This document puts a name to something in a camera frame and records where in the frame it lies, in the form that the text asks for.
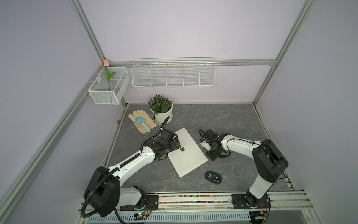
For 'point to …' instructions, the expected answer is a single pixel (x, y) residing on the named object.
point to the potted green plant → (161, 108)
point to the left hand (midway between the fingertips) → (173, 146)
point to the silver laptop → (189, 157)
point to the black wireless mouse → (213, 177)
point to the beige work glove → (140, 127)
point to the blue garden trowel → (140, 120)
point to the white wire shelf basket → (173, 73)
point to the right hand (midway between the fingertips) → (212, 153)
